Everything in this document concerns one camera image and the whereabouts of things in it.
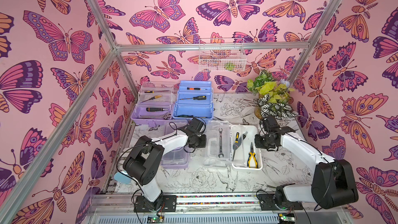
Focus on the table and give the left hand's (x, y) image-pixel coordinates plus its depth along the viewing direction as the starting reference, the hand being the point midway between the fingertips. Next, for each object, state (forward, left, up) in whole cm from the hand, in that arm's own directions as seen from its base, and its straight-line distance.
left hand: (207, 143), depth 91 cm
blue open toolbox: (+27, +13, -1) cm, 30 cm away
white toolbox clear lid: (-8, -6, +8) cm, 13 cm away
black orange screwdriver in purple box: (+26, +36, -1) cm, 45 cm away
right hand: (-1, -29, +3) cm, 29 cm away
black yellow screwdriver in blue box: (+31, +5, +7) cm, 32 cm away
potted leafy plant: (+17, -37, +22) cm, 46 cm away
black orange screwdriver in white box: (-3, -16, +2) cm, 17 cm away
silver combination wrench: (+4, -7, +8) cm, 12 cm away
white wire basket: (+43, -9, +31) cm, 54 cm away
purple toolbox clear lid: (-12, +15, +7) cm, 21 cm away
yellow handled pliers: (-6, -25, 0) cm, 26 cm away
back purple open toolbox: (+30, +37, +2) cm, 47 cm away
